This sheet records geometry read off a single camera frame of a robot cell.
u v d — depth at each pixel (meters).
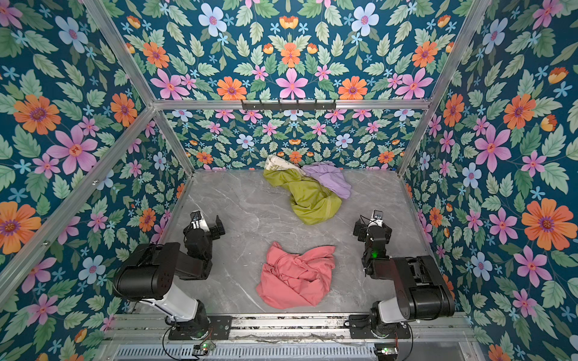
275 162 1.11
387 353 0.70
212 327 0.73
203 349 0.70
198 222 0.78
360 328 0.74
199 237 0.72
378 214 0.79
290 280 0.79
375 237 0.69
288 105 0.92
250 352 0.73
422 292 0.44
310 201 0.96
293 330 0.74
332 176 1.05
